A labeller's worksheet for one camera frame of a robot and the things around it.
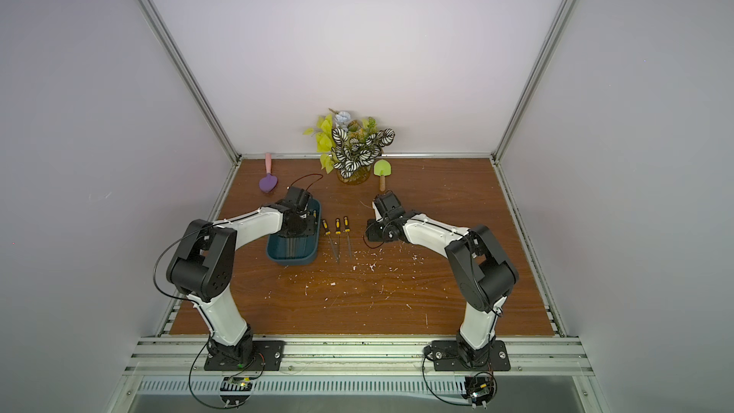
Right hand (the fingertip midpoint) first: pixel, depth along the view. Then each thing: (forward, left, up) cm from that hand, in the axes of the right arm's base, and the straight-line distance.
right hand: (369, 226), depth 92 cm
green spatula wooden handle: (+30, -4, -4) cm, 31 cm away
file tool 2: (+1, +8, -5) cm, 10 cm away
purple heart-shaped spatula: (+23, +43, -5) cm, 49 cm away
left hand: (+2, +20, -5) cm, 21 cm away
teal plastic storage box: (-7, +24, -5) cm, 26 cm away
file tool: (+1, +12, -5) cm, 13 cm away
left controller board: (-45, +33, -8) cm, 56 cm away
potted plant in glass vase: (+17, +6, +20) cm, 27 cm away
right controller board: (-42, -30, -7) cm, 52 cm away
